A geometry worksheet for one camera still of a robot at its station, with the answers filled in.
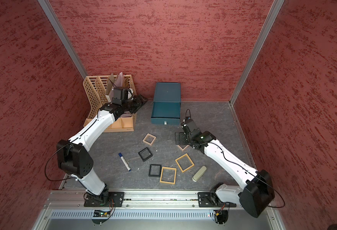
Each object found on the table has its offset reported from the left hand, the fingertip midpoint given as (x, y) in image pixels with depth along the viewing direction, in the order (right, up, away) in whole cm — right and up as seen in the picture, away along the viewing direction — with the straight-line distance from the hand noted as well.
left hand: (145, 104), depth 84 cm
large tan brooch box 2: (+14, -43, -2) cm, 45 cm away
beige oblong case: (+32, -41, -3) cm, 52 cm away
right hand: (+23, -21, -3) cm, 31 cm away
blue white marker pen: (-14, -36, +3) cm, 38 cm away
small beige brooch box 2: (+23, -28, +8) cm, 37 cm away
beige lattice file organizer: (-38, +12, +19) cm, 44 cm away
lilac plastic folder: (-19, +15, +8) cm, 25 cm away
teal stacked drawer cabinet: (+12, +12, +26) cm, 31 cm away
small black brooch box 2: (+6, -41, 0) cm, 41 cm away
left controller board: (-22, -58, -12) cm, 63 cm away
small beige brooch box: (0, -24, +13) cm, 27 cm away
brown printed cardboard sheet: (-27, +17, +13) cm, 34 cm away
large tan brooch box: (+25, -39, -1) cm, 46 cm away
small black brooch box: (-2, -33, +7) cm, 33 cm away
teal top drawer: (+12, -5, +12) cm, 18 cm away
